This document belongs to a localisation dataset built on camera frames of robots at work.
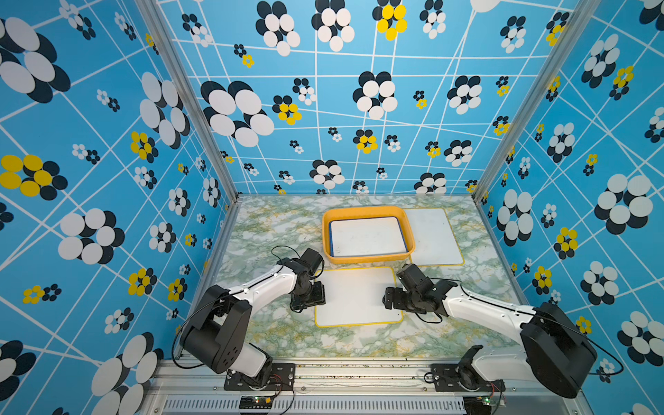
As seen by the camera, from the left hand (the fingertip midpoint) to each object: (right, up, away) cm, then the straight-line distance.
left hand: (322, 301), depth 86 cm
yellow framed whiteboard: (+11, +1, +2) cm, 11 cm away
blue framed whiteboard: (+17, +21, +19) cm, 33 cm away
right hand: (+25, 0, +1) cm, 25 cm away
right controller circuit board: (+43, -22, -18) cm, 52 cm away
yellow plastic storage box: (+3, +30, +21) cm, 37 cm away
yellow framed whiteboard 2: (+45, +18, +17) cm, 51 cm away
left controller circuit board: (-18, -24, -14) cm, 33 cm away
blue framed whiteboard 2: (+17, +21, +19) cm, 33 cm away
